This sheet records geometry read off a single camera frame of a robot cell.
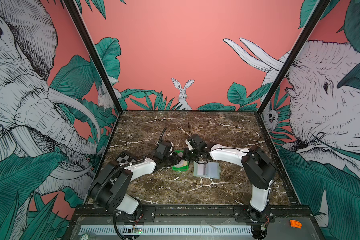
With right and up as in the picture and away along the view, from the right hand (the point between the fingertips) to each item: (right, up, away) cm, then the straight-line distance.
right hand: (179, 157), depth 88 cm
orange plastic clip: (+57, -28, -17) cm, 66 cm away
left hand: (+2, 0, +1) cm, 2 cm away
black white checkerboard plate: (-33, -2, +3) cm, 33 cm away
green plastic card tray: (+4, -7, +1) cm, 8 cm away
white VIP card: (+2, -4, 0) cm, 4 cm away
